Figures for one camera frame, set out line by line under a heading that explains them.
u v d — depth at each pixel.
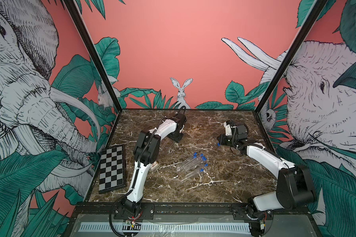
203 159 0.93
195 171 0.88
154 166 0.88
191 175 0.86
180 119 0.87
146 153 0.59
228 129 0.80
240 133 0.69
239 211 0.74
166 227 0.70
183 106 1.25
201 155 0.94
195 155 0.95
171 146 0.98
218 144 0.80
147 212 0.73
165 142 1.01
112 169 0.86
